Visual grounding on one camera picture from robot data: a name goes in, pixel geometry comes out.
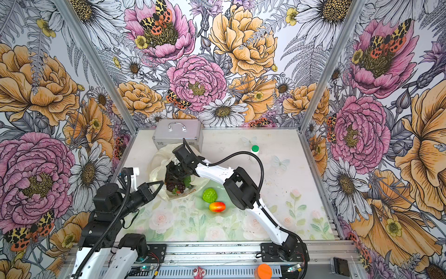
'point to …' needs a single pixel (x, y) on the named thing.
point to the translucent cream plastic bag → (159, 158)
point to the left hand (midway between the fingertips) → (164, 188)
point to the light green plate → (222, 196)
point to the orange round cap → (263, 271)
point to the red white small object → (198, 273)
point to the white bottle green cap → (255, 149)
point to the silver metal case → (173, 131)
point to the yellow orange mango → (217, 207)
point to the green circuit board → (297, 267)
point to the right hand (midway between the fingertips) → (162, 180)
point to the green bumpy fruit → (209, 195)
